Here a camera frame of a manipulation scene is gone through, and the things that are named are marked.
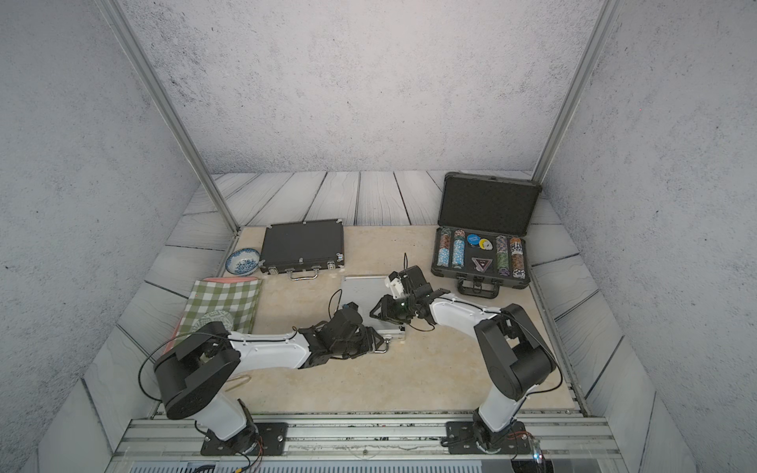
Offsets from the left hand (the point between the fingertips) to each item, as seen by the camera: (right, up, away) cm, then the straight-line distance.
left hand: (386, 346), depth 85 cm
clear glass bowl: (-52, +7, +7) cm, 53 cm away
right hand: (-3, +8, +3) cm, 9 cm away
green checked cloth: (-50, +11, +16) cm, 54 cm away
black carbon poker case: (-31, +28, +24) cm, 48 cm away
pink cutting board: (-55, +17, +20) cm, 61 cm away
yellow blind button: (+36, +29, +23) cm, 52 cm away
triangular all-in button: (+33, +22, +19) cm, 44 cm away
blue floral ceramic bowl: (-52, +23, +23) cm, 61 cm away
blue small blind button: (+32, +31, +26) cm, 52 cm away
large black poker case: (+36, +32, +26) cm, 55 cm away
